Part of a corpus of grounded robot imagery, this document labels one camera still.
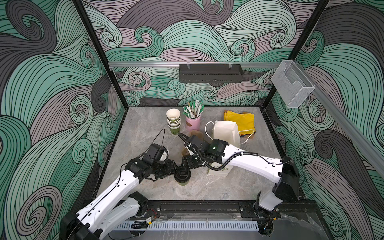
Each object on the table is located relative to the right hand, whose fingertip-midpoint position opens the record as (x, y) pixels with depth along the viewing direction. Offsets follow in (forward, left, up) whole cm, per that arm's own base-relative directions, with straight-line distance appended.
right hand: (185, 166), depth 73 cm
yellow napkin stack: (+37, -42, -11) cm, 57 cm away
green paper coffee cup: (-6, +1, -8) cm, 10 cm away
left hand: (-1, +4, -3) cm, 5 cm away
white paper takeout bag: (+18, -23, +5) cm, 30 cm away
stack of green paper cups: (+28, +8, +2) cm, 29 cm away
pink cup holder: (+31, -4, -6) cm, 32 cm away
